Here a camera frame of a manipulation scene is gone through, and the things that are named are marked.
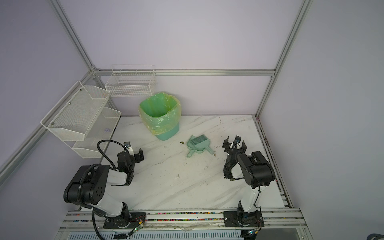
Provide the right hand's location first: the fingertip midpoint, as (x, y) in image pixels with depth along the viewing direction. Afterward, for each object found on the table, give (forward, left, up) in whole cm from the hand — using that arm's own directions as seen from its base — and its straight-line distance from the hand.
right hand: (235, 138), depth 92 cm
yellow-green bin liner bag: (+23, +52, +1) cm, 57 cm away
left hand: (-6, +66, -5) cm, 66 cm away
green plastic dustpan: (-1, +27, -10) cm, 29 cm away
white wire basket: (+30, +67, +24) cm, 77 cm away
